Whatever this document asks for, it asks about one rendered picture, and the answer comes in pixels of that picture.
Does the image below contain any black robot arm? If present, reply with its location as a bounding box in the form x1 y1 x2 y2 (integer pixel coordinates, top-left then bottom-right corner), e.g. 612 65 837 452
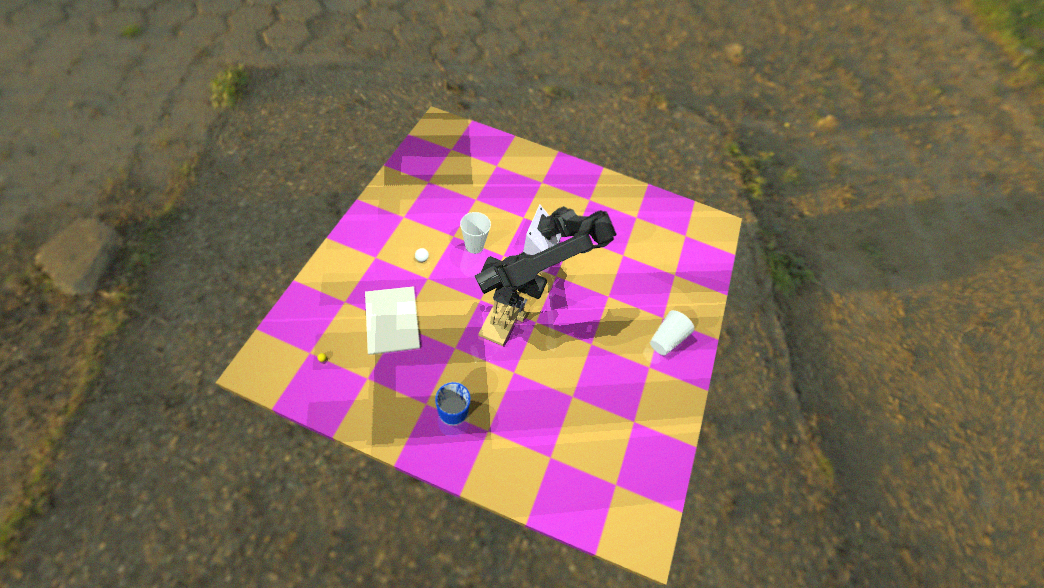
474 206 617 306

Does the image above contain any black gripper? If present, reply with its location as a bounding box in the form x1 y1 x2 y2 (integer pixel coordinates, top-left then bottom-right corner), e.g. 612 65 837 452
481 256 547 299

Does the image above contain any blue mug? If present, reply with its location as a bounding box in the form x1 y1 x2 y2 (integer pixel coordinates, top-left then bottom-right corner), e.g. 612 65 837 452
435 383 470 425

